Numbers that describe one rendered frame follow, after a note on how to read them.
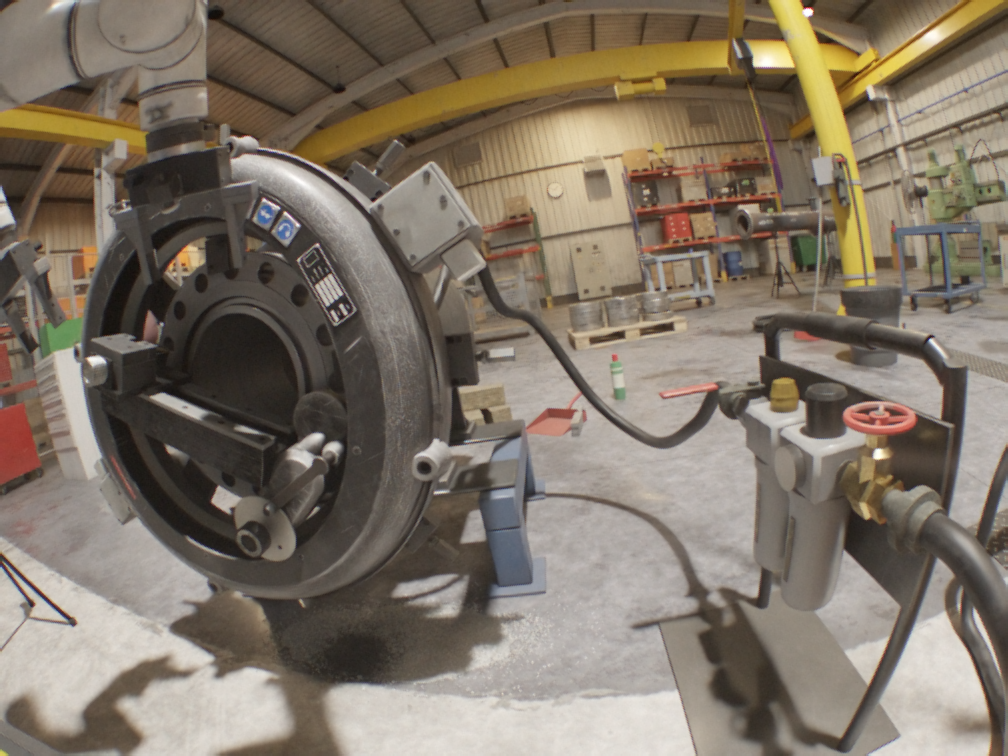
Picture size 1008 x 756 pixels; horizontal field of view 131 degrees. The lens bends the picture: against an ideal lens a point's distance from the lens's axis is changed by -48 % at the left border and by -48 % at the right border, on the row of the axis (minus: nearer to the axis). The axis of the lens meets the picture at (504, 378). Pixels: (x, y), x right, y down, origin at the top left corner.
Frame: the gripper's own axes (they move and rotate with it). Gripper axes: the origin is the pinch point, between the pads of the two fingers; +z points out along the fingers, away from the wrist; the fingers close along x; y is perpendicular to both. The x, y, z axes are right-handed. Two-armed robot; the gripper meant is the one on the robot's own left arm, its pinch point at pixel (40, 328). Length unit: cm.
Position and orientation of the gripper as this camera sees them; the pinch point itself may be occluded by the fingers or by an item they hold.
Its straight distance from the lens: 85.9
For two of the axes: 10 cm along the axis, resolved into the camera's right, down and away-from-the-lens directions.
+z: 3.0, 7.8, 5.5
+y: -0.6, -5.6, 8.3
